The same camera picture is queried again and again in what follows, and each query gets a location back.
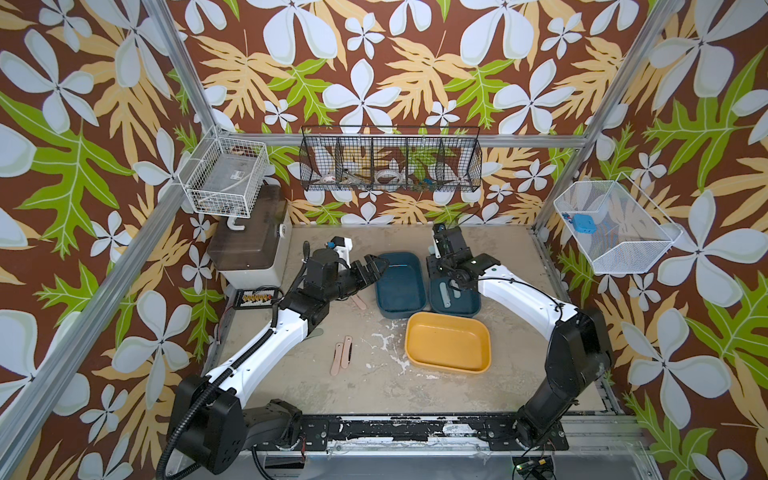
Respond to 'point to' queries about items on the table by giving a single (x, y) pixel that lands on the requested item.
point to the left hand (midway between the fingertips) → (383, 264)
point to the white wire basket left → (227, 177)
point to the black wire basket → (406, 159)
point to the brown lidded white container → (257, 256)
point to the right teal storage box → (468, 304)
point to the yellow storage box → (445, 342)
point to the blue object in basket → (584, 223)
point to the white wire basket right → (621, 231)
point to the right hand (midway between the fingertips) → (433, 258)
